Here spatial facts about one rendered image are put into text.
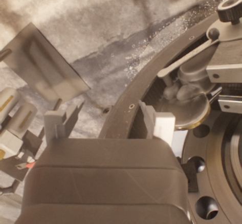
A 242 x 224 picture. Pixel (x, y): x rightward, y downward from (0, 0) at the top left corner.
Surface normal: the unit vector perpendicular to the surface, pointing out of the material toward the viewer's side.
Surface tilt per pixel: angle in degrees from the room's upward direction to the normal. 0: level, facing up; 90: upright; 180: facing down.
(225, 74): 35
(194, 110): 90
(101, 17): 0
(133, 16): 0
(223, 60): 90
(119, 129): 90
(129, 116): 90
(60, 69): 0
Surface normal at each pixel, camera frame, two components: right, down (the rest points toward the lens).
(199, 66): -0.55, -0.67
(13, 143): 0.83, -0.36
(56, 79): -0.11, 0.65
